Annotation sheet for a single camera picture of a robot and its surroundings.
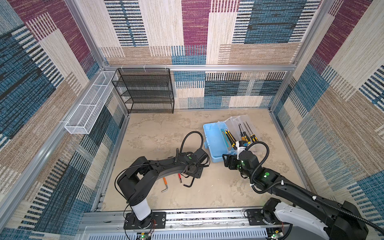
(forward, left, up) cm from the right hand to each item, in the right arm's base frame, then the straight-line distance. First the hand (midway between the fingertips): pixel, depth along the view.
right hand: (228, 158), depth 82 cm
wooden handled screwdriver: (+12, -11, 0) cm, 16 cm away
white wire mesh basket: (+10, +70, +23) cm, 74 cm away
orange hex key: (-9, +35, -11) cm, 38 cm away
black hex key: (-9, +21, -11) cm, 25 cm away
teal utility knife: (+14, -2, -4) cm, 15 cm away
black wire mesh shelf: (+53, +53, +5) cm, 75 cm away
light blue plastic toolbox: (+16, +1, -3) cm, 16 cm away
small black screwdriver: (+15, -18, -1) cm, 23 cm away
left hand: (-3, +17, -11) cm, 20 cm away
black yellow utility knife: (+14, -5, -4) cm, 16 cm away
